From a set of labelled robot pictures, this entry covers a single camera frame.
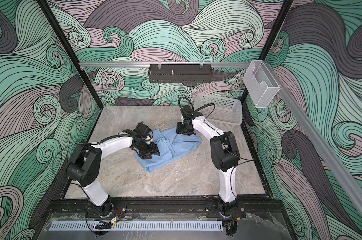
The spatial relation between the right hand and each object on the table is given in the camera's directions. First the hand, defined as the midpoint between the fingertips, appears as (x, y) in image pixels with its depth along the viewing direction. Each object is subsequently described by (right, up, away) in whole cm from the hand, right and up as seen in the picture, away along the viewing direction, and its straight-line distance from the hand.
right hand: (179, 131), depth 95 cm
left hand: (-13, -13, -7) cm, 20 cm away
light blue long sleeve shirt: (-6, -8, 0) cm, 10 cm away
